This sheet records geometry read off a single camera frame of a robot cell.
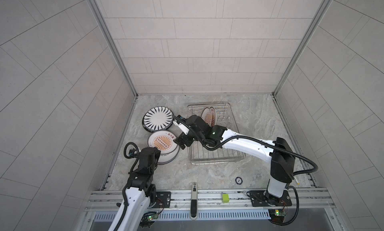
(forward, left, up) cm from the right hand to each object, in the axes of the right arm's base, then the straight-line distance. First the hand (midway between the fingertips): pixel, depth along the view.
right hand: (178, 135), depth 76 cm
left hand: (+1, +12, -9) cm, 15 cm away
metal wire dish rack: (+19, -29, -13) cm, 37 cm away
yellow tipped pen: (-21, -60, -19) cm, 66 cm away
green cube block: (-27, -21, -16) cm, 38 cm away
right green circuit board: (-34, -44, -19) cm, 59 cm away
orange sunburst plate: (+11, -19, -1) cm, 23 cm away
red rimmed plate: (-5, +6, -8) cm, 12 cm away
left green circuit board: (-32, +13, -13) cm, 37 cm away
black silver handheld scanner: (-28, -6, -12) cm, 31 cm away
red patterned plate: (+2, +10, -9) cm, 14 cm away
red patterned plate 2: (+17, -16, -7) cm, 24 cm away
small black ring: (-19, -30, -17) cm, 39 cm away
